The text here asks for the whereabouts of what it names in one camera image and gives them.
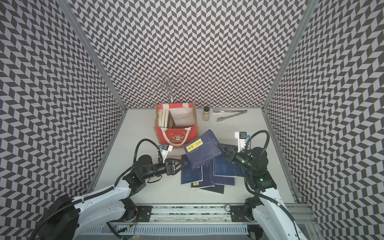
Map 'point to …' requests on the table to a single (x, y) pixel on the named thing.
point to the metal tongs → (240, 112)
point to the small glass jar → (206, 113)
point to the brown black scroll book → (170, 122)
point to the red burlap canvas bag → (176, 124)
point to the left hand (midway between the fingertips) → (185, 164)
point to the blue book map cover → (208, 174)
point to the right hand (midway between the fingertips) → (218, 148)
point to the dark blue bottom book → (218, 188)
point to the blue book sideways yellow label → (203, 148)
